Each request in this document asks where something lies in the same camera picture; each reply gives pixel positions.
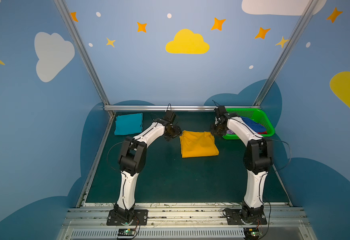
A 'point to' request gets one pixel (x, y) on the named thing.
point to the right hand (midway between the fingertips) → (213, 131)
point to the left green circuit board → (126, 232)
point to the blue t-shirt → (257, 127)
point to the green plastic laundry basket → (253, 118)
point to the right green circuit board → (251, 233)
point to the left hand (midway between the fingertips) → (180, 134)
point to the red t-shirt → (262, 133)
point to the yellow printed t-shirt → (198, 144)
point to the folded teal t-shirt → (128, 123)
